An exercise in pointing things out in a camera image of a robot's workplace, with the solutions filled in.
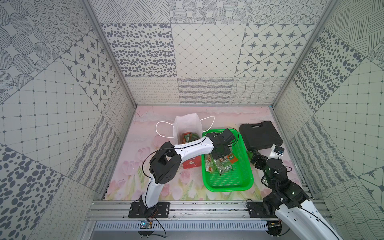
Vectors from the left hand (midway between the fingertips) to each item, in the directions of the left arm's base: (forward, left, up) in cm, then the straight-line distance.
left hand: (228, 151), depth 86 cm
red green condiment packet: (+4, +23, +9) cm, 25 cm away
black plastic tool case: (+14, -23, -4) cm, 27 cm away
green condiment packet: (-7, +4, -4) cm, 9 cm away
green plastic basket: (-13, -6, -9) cm, 17 cm away
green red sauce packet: (-7, +11, -2) cm, 13 cm away
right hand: (-5, -16, +6) cm, 18 cm away
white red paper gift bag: (-6, +20, -4) cm, 21 cm away
